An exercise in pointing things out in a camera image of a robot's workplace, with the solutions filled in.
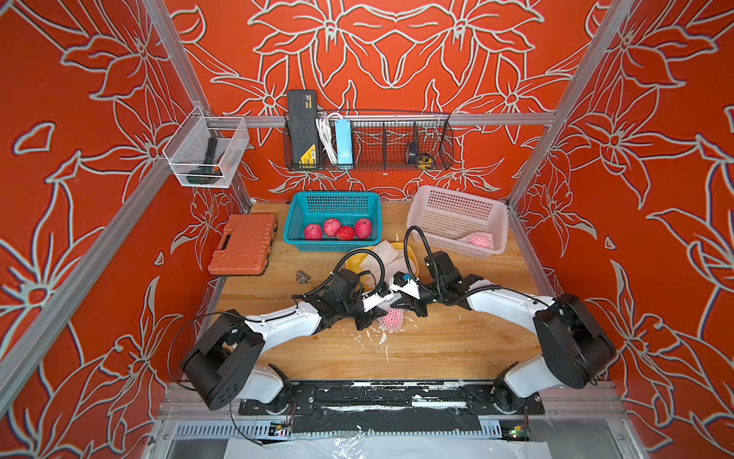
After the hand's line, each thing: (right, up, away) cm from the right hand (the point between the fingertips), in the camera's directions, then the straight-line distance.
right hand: (390, 306), depth 80 cm
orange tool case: (-50, +16, +19) cm, 56 cm away
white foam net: (+1, +13, +12) cm, 18 cm away
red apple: (-8, +22, +23) cm, 33 cm away
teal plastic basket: (-28, +31, +34) cm, 53 cm away
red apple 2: (-20, +23, +23) cm, 38 cm away
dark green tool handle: (-53, +39, +1) cm, 66 cm away
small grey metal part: (-28, +6, +15) cm, 33 cm away
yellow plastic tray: (-11, +11, +19) cm, 25 cm away
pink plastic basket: (+30, +25, +31) cm, 50 cm away
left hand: (0, 0, -1) cm, 2 cm away
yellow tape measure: (+13, +45, +14) cm, 49 cm away
